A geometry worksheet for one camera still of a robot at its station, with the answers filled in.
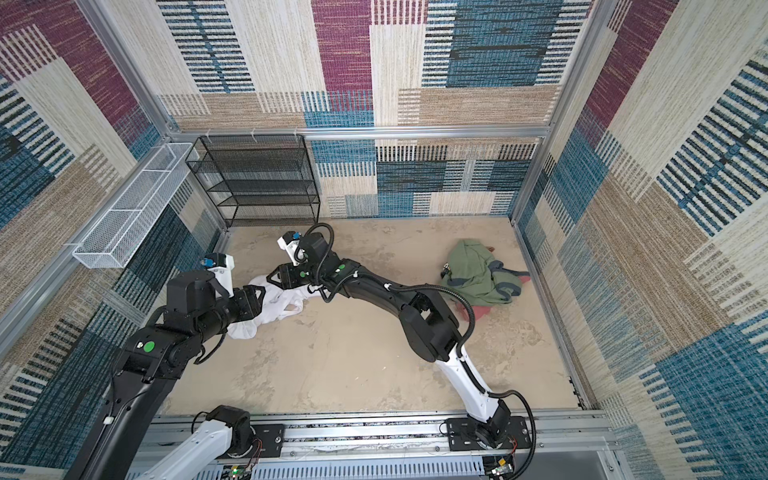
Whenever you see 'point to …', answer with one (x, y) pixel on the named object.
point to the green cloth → (470, 273)
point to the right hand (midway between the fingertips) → (274, 280)
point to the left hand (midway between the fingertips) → (256, 286)
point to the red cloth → (480, 310)
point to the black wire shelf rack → (259, 180)
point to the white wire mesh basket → (112, 244)
